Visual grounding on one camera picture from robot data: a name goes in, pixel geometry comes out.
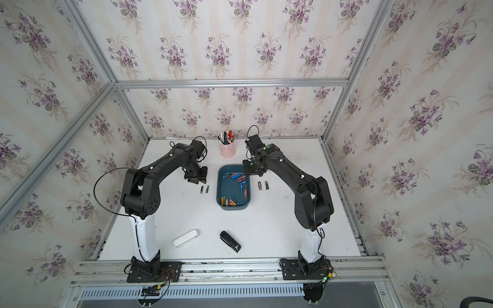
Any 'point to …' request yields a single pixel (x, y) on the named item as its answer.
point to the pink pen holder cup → (228, 151)
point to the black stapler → (232, 243)
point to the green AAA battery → (207, 189)
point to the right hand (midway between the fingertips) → (249, 171)
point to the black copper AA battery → (259, 185)
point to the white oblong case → (185, 239)
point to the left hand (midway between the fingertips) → (204, 182)
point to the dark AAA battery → (201, 189)
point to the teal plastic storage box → (233, 187)
